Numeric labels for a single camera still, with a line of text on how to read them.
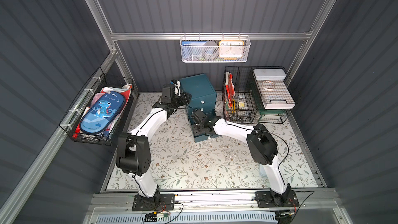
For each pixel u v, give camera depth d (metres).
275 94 0.91
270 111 0.93
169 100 0.70
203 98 0.92
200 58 0.89
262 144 0.54
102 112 0.65
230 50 0.88
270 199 0.73
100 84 0.78
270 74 1.01
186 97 0.82
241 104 1.12
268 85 0.96
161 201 0.73
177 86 0.73
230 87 1.11
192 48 0.83
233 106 1.11
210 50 0.91
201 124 0.74
